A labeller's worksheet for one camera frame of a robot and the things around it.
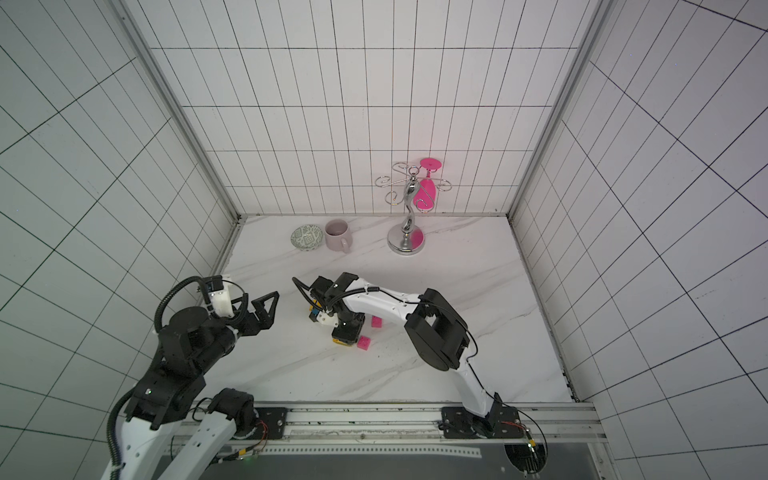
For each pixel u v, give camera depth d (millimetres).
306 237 1102
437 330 500
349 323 732
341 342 799
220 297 579
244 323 558
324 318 785
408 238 1105
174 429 454
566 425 747
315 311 780
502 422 693
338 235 1037
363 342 847
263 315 599
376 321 891
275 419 729
